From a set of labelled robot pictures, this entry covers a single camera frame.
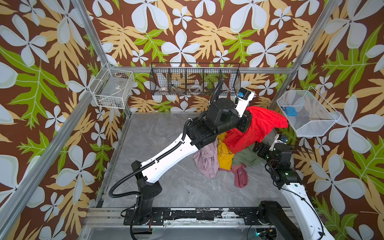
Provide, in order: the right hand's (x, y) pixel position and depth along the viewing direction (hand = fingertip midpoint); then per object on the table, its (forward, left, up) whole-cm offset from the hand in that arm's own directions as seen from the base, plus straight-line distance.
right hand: (262, 143), depth 79 cm
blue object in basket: (+18, -21, +6) cm, 28 cm away
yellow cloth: (-1, +18, -13) cm, 22 cm away
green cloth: (-1, +5, -13) cm, 14 cm away
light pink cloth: (-2, +29, -13) cm, 32 cm away
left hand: (-3, +14, +28) cm, 32 cm away
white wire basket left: (+31, +84, +15) cm, 91 cm away
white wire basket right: (+14, -28, +8) cm, 32 cm away
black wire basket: (+43, +35, +13) cm, 57 cm away
